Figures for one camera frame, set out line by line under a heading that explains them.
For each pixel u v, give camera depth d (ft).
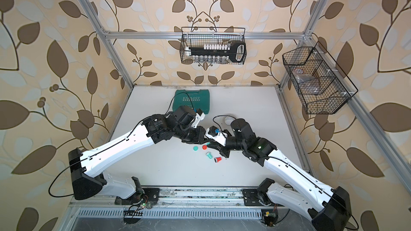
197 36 2.99
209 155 2.84
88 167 1.32
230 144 2.02
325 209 1.25
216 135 1.93
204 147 2.98
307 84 2.31
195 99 3.49
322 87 2.40
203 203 2.42
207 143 2.19
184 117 1.74
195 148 2.98
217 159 2.76
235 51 2.77
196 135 1.98
